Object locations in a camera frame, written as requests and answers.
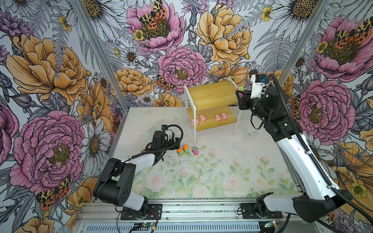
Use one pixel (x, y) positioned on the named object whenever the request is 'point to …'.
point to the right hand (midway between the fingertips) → (237, 96)
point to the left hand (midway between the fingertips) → (173, 142)
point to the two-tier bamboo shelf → (211, 106)
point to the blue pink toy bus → (195, 151)
